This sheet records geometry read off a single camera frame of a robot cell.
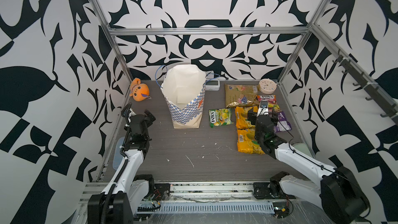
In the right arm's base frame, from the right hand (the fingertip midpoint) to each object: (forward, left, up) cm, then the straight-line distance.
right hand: (263, 107), depth 83 cm
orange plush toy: (+20, +72, -8) cm, 75 cm away
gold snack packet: (+19, +6, -13) cm, 24 cm away
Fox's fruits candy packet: (+13, -15, -17) cm, 26 cm away
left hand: (-2, +66, -1) cm, 66 cm away
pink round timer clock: (+31, -16, -17) cm, 39 cm away
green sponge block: (-15, -23, -17) cm, 33 cm away
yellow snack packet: (+2, +8, -13) cm, 16 cm away
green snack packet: (+4, +21, -15) cm, 26 cm away
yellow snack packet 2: (-14, +9, -13) cm, 21 cm away
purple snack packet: (-2, -16, -16) cm, 23 cm away
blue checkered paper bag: (+25, +44, -9) cm, 52 cm away
